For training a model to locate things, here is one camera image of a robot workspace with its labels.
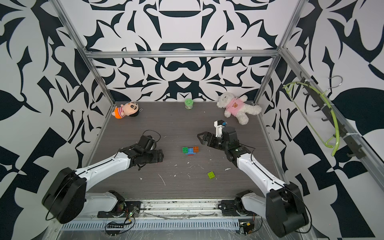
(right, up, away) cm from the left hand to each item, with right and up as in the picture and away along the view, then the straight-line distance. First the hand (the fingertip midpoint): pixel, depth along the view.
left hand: (157, 153), depth 88 cm
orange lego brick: (+23, +2, +1) cm, 23 cm away
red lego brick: (+20, -1, +3) cm, 20 cm away
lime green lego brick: (+31, -11, -5) cm, 33 cm away
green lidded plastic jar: (+18, +32, +26) cm, 45 cm away
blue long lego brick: (+20, +1, +2) cm, 20 cm away
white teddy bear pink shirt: (+52, +29, +19) cm, 63 cm away
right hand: (+26, +11, -6) cm, 29 cm away
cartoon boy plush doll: (-22, +27, +17) cm, 39 cm away
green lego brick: (+16, +2, +1) cm, 17 cm away
